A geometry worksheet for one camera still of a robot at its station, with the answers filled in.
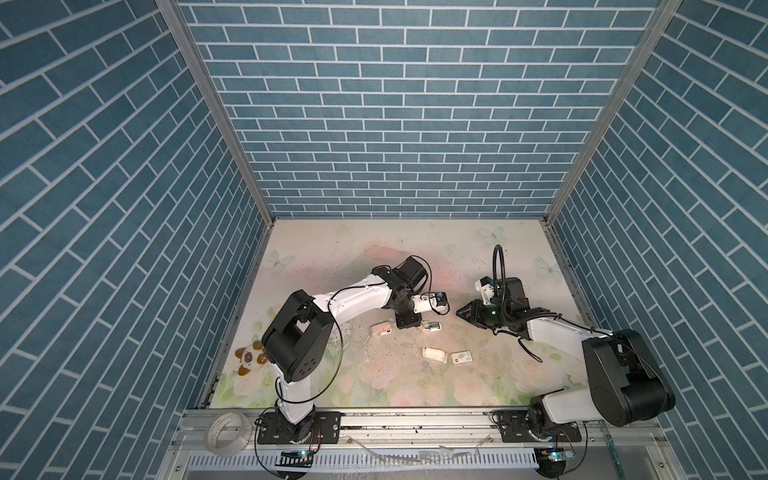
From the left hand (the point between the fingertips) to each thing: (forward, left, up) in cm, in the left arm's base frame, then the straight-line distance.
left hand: (416, 318), depth 88 cm
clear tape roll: (-27, +49, -7) cm, 56 cm away
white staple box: (-10, -12, -4) cm, 17 cm away
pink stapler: (0, -5, -5) cm, 7 cm away
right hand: (+2, -13, 0) cm, 13 cm away
